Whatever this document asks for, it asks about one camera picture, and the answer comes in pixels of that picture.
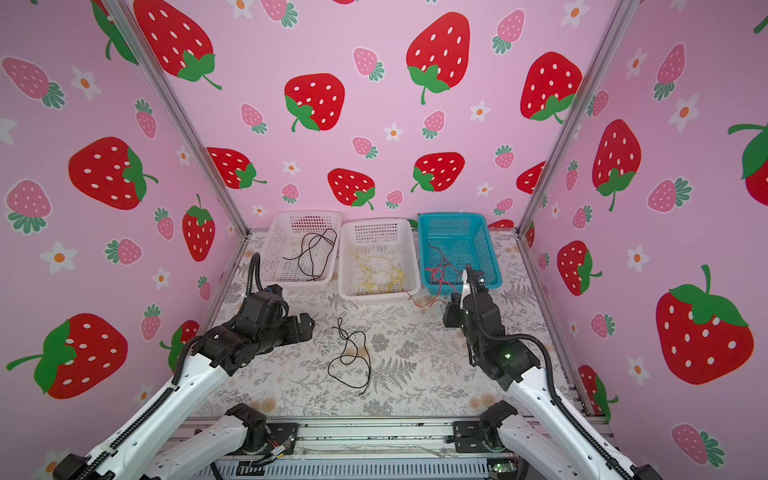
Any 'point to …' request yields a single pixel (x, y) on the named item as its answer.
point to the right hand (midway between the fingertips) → (451, 294)
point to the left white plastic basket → (300, 248)
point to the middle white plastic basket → (391, 238)
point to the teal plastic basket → (448, 242)
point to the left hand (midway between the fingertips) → (301, 323)
